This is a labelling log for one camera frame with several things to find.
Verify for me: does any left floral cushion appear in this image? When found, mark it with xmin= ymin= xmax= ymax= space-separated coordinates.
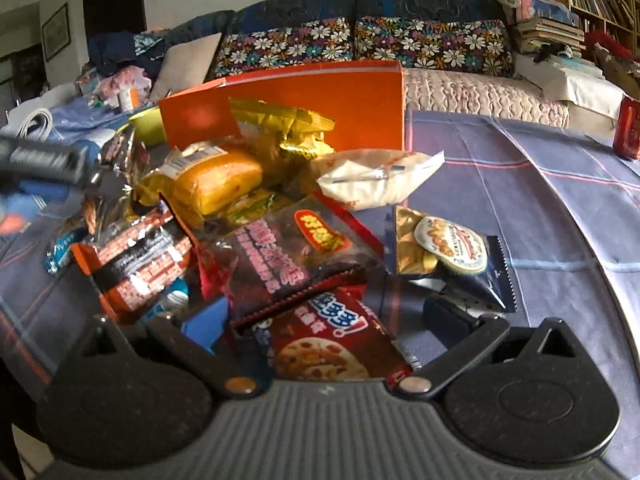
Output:
xmin=213 ymin=16 xmax=354 ymax=78

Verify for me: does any orange cardboard box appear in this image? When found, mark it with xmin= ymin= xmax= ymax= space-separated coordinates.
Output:
xmin=160 ymin=60 xmax=405 ymax=151

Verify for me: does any stack of books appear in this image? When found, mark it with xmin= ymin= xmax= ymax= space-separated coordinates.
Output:
xmin=512 ymin=18 xmax=586 ymax=54

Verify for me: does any yellow bread snack pack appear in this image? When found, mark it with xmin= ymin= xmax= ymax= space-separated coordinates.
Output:
xmin=134 ymin=142 xmax=264 ymax=230

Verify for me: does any framed wall picture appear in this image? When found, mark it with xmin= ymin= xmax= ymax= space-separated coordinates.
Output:
xmin=41 ymin=3 xmax=72 ymax=62

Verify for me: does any blue striped blanket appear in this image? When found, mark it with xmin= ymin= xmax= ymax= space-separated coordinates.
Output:
xmin=1 ymin=96 xmax=149 ymax=146

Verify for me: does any red chocolate chip cookie pack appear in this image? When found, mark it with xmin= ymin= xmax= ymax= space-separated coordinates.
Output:
xmin=253 ymin=288 xmax=413 ymax=385

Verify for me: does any floral cushion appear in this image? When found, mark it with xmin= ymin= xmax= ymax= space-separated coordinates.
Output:
xmin=213 ymin=16 xmax=354 ymax=78
xmin=355 ymin=16 xmax=514 ymax=77

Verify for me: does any beige pillow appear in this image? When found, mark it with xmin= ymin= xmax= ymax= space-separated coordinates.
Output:
xmin=150 ymin=32 xmax=221 ymax=102

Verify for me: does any orange black snack bar pack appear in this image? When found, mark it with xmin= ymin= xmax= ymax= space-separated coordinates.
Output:
xmin=72 ymin=200 xmax=194 ymax=324

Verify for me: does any blue cookie snack bag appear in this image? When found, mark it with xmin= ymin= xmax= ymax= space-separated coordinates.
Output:
xmin=384 ymin=205 xmax=518 ymax=312

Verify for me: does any red soda can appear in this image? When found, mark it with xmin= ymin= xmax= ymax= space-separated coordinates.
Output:
xmin=613 ymin=96 xmax=640 ymax=159

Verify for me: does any wooden bookshelf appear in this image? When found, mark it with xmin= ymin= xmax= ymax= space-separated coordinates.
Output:
xmin=562 ymin=0 xmax=640 ymax=59

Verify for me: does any right floral cushion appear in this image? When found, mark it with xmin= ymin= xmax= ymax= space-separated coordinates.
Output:
xmin=355 ymin=16 xmax=514 ymax=77

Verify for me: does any white pastry snack bag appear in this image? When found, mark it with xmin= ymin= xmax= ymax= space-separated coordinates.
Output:
xmin=310 ymin=148 xmax=445 ymax=211

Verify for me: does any pink quilted sofa cover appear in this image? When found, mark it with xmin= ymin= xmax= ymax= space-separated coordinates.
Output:
xmin=402 ymin=68 xmax=570 ymax=128

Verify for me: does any gold crinkled snack bag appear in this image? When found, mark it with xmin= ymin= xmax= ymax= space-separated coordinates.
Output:
xmin=229 ymin=98 xmax=335 ymax=182

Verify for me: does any dark red snack bag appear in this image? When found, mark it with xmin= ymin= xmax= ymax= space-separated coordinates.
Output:
xmin=204 ymin=193 xmax=383 ymax=330

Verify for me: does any dark blue sofa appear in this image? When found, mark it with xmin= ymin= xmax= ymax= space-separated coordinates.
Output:
xmin=88 ymin=0 xmax=506 ymax=79

